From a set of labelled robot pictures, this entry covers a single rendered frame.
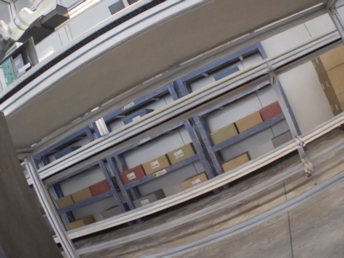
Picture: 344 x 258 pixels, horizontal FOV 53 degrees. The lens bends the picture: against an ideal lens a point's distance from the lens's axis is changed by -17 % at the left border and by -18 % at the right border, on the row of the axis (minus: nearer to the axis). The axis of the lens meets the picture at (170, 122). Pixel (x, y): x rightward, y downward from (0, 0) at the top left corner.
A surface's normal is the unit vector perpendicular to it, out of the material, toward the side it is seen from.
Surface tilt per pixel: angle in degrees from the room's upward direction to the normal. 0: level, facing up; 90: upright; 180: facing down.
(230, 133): 90
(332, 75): 90
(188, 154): 90
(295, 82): 90
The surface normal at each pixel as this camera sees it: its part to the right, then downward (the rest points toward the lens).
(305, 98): -0.25, 0.02
